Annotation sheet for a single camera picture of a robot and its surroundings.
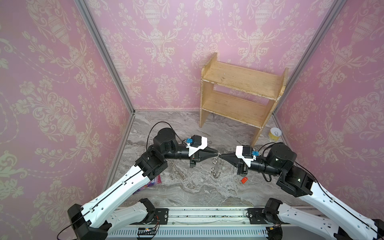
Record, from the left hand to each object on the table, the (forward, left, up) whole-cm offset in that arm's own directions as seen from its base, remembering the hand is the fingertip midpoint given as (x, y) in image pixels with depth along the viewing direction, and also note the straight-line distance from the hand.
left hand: (215, 154), depth 55 cm
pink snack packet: (+2, +29, -36) cm, 46 cm away
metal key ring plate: (-5, 0, -2) cm, 6 cm away
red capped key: (+4, -21, -37) cm, 43 cm away
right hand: (0, -3, -1) cm, 3 cm away
